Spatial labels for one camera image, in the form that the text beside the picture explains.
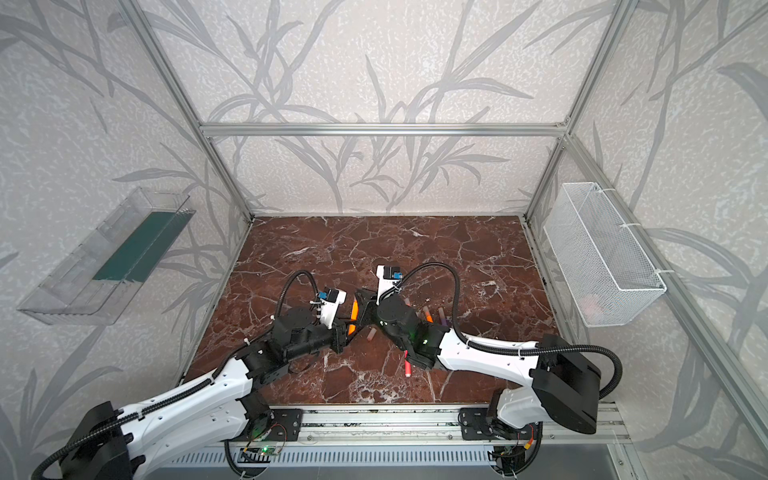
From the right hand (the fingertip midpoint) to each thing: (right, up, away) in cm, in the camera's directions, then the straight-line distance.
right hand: (354, 285), depth 74 cm
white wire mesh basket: (+55, +3, -14) cm, 56 cm away
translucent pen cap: (+3, -17, +15) cm, 23 cm away
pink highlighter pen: (+14, -24, +8) cm, 29 cm away
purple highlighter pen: (+25, -13, +19) cm, 34 cm away
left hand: (+3, -8, +1) cm, 9 cm away
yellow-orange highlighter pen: (0, -8, 0) cm, 8 cm away
